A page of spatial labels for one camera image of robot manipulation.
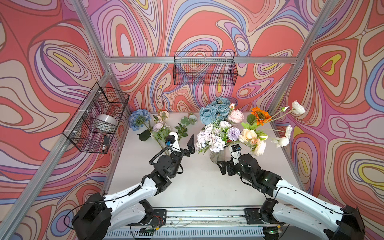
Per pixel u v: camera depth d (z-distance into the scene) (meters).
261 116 0.63
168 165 0.54
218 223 0.73
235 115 0.68
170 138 0.58
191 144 0.63
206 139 0.67
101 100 0.75
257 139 0.58
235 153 0.68
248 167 0.57
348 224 0.42
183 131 1.07
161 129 0.96
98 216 0.40
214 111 0.69
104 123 0.70
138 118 1.07
